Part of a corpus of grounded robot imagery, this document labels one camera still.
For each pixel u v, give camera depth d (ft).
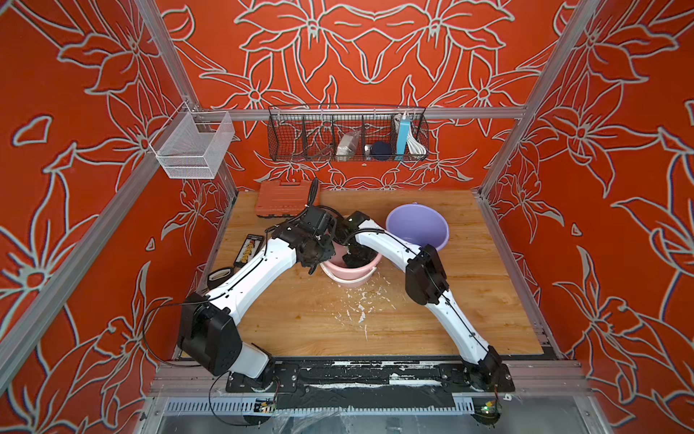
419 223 2.92
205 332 1.34
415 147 2.99
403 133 2.79
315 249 2.18
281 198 3.82
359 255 2.65
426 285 2.04
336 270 2.51
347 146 3.03
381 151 3.11
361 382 2.40
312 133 3.29
